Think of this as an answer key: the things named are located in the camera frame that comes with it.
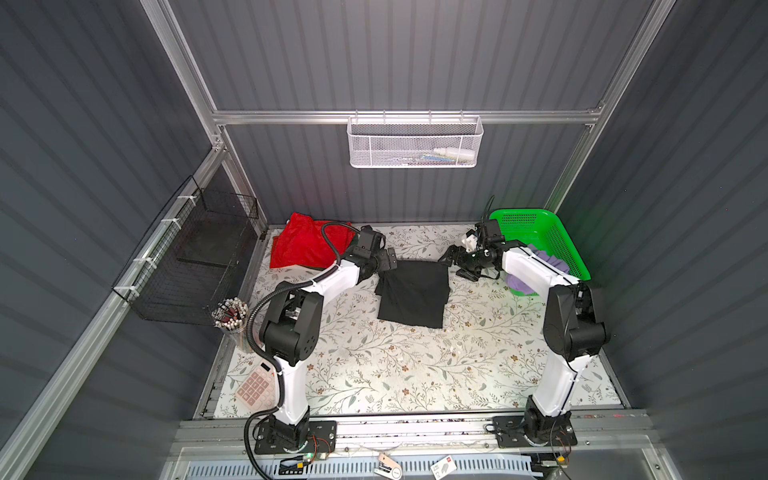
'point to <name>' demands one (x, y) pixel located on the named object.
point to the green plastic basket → (541, 230)
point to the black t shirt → (415, 292)
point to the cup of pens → (229, 315)
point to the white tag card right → (443, 467)
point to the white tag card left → (388, 467)
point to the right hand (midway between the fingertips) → (450, 267)
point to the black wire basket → (196, 256)
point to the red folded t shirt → (302, 244)
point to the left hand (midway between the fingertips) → (384, 258)
